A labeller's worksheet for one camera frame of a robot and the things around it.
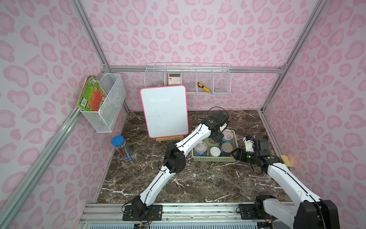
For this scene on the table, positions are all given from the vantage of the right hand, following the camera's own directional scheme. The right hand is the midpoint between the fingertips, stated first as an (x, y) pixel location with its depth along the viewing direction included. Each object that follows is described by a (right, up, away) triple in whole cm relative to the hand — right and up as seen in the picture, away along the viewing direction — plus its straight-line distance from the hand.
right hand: (236, 152), depth 86 cm
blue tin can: (-21, +1, 0) cm, 21 cm away
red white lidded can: (-15, +6, +1) cm, 16 cm away
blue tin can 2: (-3, +9, +5) cm, 11 cm away
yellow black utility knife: (-17, +41, +12) cm, 46 cm away
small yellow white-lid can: (-12, 0, +3) cm, 12 cm away
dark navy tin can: (-5, +2, 0) cm, 6 cm away
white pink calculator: (-38, +47, +9) cm, 61 cm away
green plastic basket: (-9, -4, +2) cm, 10 cm away
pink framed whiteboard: (-43, +26, +4) cm, 50 cm away
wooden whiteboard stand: (-48, +6, +13) cm, 50 cm away
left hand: (-12, +12, +9) cm, 19 cm away
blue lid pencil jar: (-69, +7, -4) cm, 69 cm away
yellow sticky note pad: (+37, -8, +9) cm, 39 cm away
